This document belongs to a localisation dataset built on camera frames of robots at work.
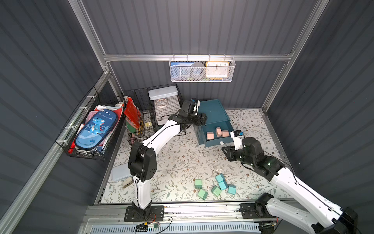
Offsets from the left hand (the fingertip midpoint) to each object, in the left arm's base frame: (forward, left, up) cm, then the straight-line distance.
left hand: (205, 118), depth 86 cm
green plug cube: (-31, +5, -21) cm, 38 cm away
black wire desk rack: (+23, +47, -20) cm, 56 cm away
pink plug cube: (-7, -8, -4) cm, 11 cm away
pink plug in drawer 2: (-8, -12, -4) cm, 15 cm away
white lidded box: (+24, +31, 0) cm, 39 cm away
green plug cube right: (-36, -5, -20) cm, 41 cm away
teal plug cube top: (-28, -8, -20) cm, 36 cm away
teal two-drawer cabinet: (+4, -7, 0) cm, 8 cm away
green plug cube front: (-37, +3, -20) cm, 43 cm away
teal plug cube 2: (-34, -14, -21) cm, 43 cm away
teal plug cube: (-33, -9, -20) cm, 39 cm away
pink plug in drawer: (-9, -2, -5) cm, 11 cm away
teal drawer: (-1, -13, -6) cm, 14 cm away
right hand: (-19, -10, -2) cm, 22 cm away
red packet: (+14, +50, -10) cm, 53 cm away
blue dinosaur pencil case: (-18, +51, +13) cm, 56 cm away
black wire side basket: (+4, +62, +11) cm, 63 cm away
